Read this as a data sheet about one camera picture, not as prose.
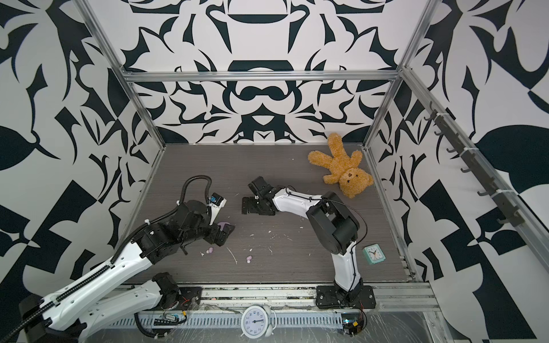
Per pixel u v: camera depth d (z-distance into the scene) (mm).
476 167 549
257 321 685
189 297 743
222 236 661
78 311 419
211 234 655
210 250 844
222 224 664
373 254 827
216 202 649
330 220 546
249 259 827
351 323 714
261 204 728
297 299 758
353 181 963
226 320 712
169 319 721
